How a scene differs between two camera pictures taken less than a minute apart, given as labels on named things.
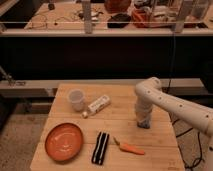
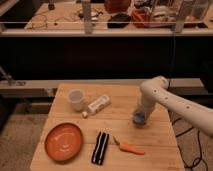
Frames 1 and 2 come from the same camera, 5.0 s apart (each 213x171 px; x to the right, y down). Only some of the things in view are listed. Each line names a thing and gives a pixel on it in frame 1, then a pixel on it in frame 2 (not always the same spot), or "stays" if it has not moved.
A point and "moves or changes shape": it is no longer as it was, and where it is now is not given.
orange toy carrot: [129, 148] stays
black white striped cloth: [100, 147] stays
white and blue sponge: [146, 124] moves or changes shape
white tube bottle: [96, 106] stays
